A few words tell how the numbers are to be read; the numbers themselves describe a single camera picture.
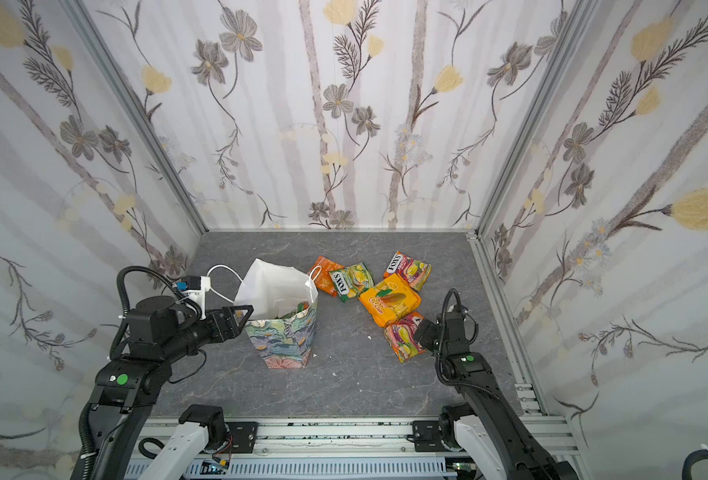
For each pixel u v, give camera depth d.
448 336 0.64
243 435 0.73
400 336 0.88
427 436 0.74
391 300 0.94
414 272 1.04
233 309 0.60
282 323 0.68
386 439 0.76
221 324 0.57
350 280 1.01
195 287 0.59
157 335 0.48
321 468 0.70
